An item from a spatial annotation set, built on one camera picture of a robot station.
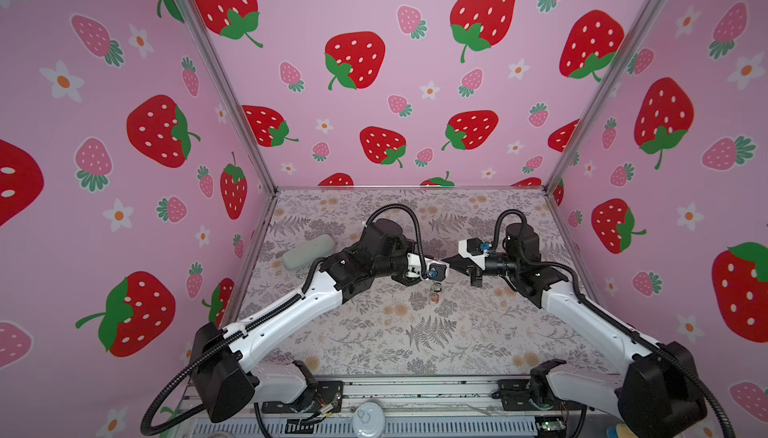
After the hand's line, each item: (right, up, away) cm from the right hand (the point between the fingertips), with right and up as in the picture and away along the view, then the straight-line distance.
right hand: (441, 260), depth 74 cm
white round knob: (-18, -35, -7) cm, 40 cm away
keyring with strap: (-1, -11, +7) cm, 13 cm away
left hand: (-3, +3, -2) cm, 5 cm away
